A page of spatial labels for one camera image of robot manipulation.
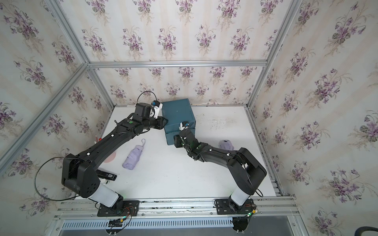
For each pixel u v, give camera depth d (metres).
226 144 0.92
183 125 0.77
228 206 0.66
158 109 0.75
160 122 0.73
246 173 0.45
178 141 0.77
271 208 0.74
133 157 0.89
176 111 0.88
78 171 0.46
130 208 0.73
